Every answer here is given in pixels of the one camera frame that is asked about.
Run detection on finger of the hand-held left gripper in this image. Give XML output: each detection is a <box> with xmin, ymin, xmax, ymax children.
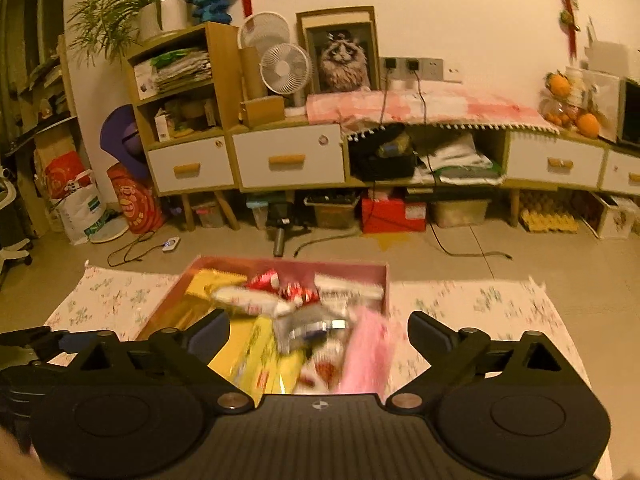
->
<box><xmin>0</xmin><ymin>326</ymin><xmax>76</xmax><ymax>367</ymax></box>

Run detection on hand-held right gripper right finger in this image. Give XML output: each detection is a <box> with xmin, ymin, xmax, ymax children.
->
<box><xmin>387</xmin><ymin>311</ymin><xmax>573</xmax><ymax>413</ymax></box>

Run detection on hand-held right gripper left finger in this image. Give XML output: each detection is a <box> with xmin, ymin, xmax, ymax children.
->
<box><xmin>75</xmin><ymin>308</ymin><xmax>253</xmax><ymax>413</ymax></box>

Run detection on yellow pastry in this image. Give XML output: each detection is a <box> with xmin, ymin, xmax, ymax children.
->
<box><xmin>207</xmin><ymin>312</ymin><xmax>273</xmax><ymax>386</ymax></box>
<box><xmin>185</xmin><ymin>269</ymin><xmax>251</xmax><ymax>306</ymax></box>

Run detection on white stick packet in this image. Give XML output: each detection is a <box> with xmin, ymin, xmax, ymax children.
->
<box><xmin>210</xmin><ymin>285</ymin><xmax>296</xmax><ymax>318</ymax></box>

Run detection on pink wafer packet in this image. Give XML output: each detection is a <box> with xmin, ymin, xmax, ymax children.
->
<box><xmin>337</xmin><ymin>307</ymin><xmax>396</xmax><ymax>395</ymax></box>

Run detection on small red candy packet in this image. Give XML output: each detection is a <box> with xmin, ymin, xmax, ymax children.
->
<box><xmin>245</xmin><ymin>269</ymin><xmax>281</xmax><ymax>293</ymax></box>

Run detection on yellow snack packet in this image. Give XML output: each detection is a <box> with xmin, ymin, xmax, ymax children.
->
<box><xmin>232</xmin><ymin>322</ymin><xmax>311</xmax><ymax>396</ymax></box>

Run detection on white nut packet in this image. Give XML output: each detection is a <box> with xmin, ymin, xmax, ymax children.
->
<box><xmin>314</xmin><ymin>274</ymin><xmax>386</xmax><ymax>313</ymax></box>
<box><xmin>300</xmin><ymin>337</ymin><xmax>351</xmax><ymax>393</ymax></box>

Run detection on red snack packet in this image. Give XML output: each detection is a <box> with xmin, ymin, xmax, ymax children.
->
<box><xmin>280</xmin><ymin>282</ymin><xmax>321</xmax><ymax>308</ymax></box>

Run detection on clear white pastry packet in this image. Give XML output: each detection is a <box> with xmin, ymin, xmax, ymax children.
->
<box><xmin>275</xmin><ymin>305</ymin><xmax>353</xmax><ymax>356</ymax></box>

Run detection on pink cardboard box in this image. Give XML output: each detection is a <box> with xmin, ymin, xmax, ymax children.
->
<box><xmin>134</xmin><ymin>255</ymin><xmax>392</xmax><ymax>396</ymax></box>

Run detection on white office chair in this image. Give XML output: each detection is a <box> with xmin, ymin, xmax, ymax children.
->
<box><xmin>0</xmin><ymin>165</ymin><xmax>33</xmax><ymax>281</ymax></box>

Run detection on small bin with red lid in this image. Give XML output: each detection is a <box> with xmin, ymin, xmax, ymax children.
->
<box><xmin>192</xmin><ymin>200</ymin><xmax>226</xmax><ymax>228</ymax></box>

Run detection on red box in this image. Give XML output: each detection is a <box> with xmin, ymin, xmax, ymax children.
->
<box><xmin>361</xmin><ymin>197</ymin><xmax>428</xmax><ymax>234</ymax></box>

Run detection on clear plastic storage bin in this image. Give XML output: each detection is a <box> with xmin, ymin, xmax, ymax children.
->
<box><xmin>430</xmin><ymin>199</ymin><xmax>492</xmax><ymax>228</ymax></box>

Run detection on small bin with blue lid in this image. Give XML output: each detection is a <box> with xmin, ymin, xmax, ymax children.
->
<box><xmin>247</xmin><ymin>199</ymin><xmax>273</xmax><ymax>231</ymax></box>

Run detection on black handheld device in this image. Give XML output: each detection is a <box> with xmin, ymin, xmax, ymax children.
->
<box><xmin>265</xmin><ymin>202</ymin><xmax>297</xmax><ymax>257</ymax></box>

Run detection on white plastic sack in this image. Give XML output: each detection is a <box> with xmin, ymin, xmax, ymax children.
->
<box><xmin>52</xmin><ymin>170</ymin><xmax>108</xmax><ymax>246</ymax></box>

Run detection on white round floor plate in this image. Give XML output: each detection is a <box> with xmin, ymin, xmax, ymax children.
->
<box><xmin>90</xmin><ymin>220</ymin><xmax>131</xmax><ymax>245</ymax></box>

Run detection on orange printed bag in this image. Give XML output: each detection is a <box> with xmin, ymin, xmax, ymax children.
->
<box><xmin>107</xmin><ymin>162</ymin><xmax>166</xmax><ymax>233</ymax></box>

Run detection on storage bin with keyboard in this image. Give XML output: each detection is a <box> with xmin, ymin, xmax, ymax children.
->
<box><xmin>304</xmin><ymin>194</ymin><xmax>361</xmax><ymax>230</ymax></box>

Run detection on low wooden cabinet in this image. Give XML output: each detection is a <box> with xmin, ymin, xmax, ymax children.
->
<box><xmin>227</xmin><ymin>110</ymin><xmax>640</xmax><ymax>196</ymax></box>

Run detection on yellow egg tray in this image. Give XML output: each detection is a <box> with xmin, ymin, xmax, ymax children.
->
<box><xmin>520</xmin><ymin>207</ymin><xmax>580</xmax><ymax>235</ymax></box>

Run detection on red paper bag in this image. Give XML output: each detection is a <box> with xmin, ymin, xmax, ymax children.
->
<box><xmin>35</xmin><ymin>152</ymin><xmax>86</xmax><ymax>201</ymax></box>

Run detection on green white folded bags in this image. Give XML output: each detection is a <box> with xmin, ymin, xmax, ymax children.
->
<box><xmin>417</xmin><ymin>145</ymin><xmax>506</xmax><ymax>183</ymax></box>

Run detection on black basket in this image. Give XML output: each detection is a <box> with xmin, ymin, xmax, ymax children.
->
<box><xmin>350</xmin><ymin>152</ymin><xmax>418</xmax><ymax>182</ymax></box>

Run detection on white shelf cabinet drawer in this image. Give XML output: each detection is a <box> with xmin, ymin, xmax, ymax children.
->
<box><xmin>146</xmin><ymin>136</ymin><xmax>235</xmax><ymax>193</ymax></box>

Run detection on wide white drawer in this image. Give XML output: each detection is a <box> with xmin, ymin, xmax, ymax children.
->
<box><xmin>232</xmin><ymin>124</ymin><xmax>346</xmax><ymax>188</ymax></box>

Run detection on purple yoga mat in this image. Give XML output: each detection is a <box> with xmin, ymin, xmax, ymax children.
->
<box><xmin>100</xmin><ymin>105</ymin><xmax>151</xmax><ymax>186</ymax></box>

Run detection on white printed box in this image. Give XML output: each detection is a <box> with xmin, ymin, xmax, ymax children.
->
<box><xmin>582</xmin><ymin>192</ymin><xmax>640</xmax><ymax>240</ymax></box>

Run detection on small cardboard box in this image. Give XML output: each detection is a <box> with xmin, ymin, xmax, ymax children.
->
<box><xmin>240</xmin><ymin>95</ymin><xmax>286</xmax><ymax>128</ymax></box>

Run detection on pink cabinet cloth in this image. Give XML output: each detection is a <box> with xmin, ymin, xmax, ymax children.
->
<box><xmin>306</xmin><ymin>82</ymin><xmax>562</xmax><ymax>137</ymax></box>

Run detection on small white drawer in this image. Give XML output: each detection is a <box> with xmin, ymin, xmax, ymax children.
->
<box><xmin>600</xmin><ymin>150</ymin><xmax>640</xmax><ymax>196</ymax></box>

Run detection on cardboard tube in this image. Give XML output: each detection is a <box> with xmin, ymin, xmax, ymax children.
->
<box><xmin>240</xmin><ymin>47</ymin><xmax>268</xmax><ymax>101</ymax></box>

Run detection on stack of papers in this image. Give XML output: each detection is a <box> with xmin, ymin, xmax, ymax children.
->
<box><xmin>152</xmin><ymin>49</ymin><xmax>211</xmax><ymax>93</ymax></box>

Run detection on tall wooden shelf cabinet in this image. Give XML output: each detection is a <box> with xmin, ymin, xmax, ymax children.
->
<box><xmin>122</xmin><ymin>22</ymin><xmax>241</xmax><ymax>196</ymax></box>

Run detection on white desk fan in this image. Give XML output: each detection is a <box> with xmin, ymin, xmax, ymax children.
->
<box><xmin>260</xmin><ymin>42</ymin><xmax>313</xmax><ymax>108</ymax></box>

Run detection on framed cat picture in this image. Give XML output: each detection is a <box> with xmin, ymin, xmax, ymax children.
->
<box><xmin>296</xmin><ymin>6</ymin><xmax>381</xmax><ymax>96</ymax></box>

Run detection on microwave oven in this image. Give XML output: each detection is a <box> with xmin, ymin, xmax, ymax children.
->
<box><xmin>617</xmin><ymin>77</ymin><xmax>640</xmax><ymax>148</ymax></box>

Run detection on large white fan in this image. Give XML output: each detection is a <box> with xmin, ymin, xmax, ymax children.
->
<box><xmin>237</xmin><ymin>12</ymin><xmax>292</xmax><ymax>56</ymax></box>

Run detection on potted green plant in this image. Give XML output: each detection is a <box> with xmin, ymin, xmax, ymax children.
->
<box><xmin>67</xmin><ymin>0</ymin><xmax>216</xmax><ymax>63</ymax></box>

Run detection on blue plush toy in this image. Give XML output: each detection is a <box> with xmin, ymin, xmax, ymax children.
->
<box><xmin>187</xmin><ymin>0</ymin><xmax>238</xmax><ymax>25</ymax></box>

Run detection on red hanging ornament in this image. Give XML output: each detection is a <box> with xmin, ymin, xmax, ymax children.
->
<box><xmin>552</xmin><ymin>0</ymin><xmax>581</xmax><ymax>56</ymax></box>

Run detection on black floor cable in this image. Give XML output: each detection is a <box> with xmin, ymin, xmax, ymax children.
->
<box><xmin>107</xmin><ymin>240</ymin><xmax>166</xmax><ymax>267</ymax></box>

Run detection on wall outlet with plugs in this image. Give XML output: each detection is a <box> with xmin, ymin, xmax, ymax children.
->
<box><xmin>382</xmin><ymin>57</ymin><xmax>423</xmax><ymax>78</ymax></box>

